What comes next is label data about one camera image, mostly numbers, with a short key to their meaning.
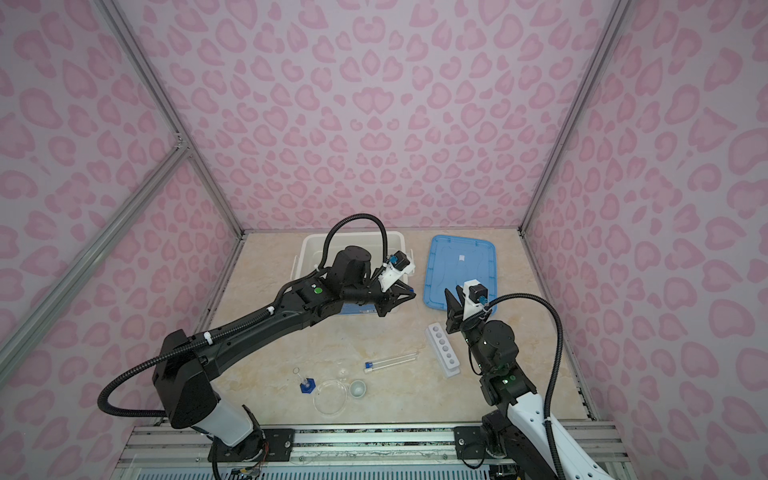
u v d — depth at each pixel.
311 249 0.98
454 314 0.66
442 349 0.84
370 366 0.86
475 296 0.60
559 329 0.55
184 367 0.43
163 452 0.74
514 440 0.59
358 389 0.81
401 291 0.72
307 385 0.82
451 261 1.10
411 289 0.72
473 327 0.63
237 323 0.48
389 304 0.64
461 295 0.73
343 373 0.85
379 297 0.65
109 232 0.67
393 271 0.63
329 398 0.80
